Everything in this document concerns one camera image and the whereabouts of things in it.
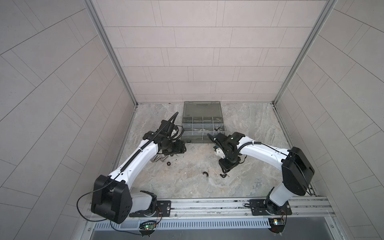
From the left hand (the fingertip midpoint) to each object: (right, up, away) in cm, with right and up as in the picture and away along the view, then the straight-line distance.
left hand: (185, 148), depth 80 cm
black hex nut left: (-11, -10, +6) cm, 16 cm away
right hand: (+21, -12, -1) cm, 25 cm away
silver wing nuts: (+19, +8, +19) cm, 29 cm away
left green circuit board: (-15, -31, -16) cm, 38 cm away
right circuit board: (+44, -33, -12) cm, 56 cm away
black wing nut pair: (+12, -15, +2) cm, 19 cm away
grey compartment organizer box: (+8, +15, +24) cm, 30 cm away
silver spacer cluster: (-14, -8, +7) cm, 18 cm away
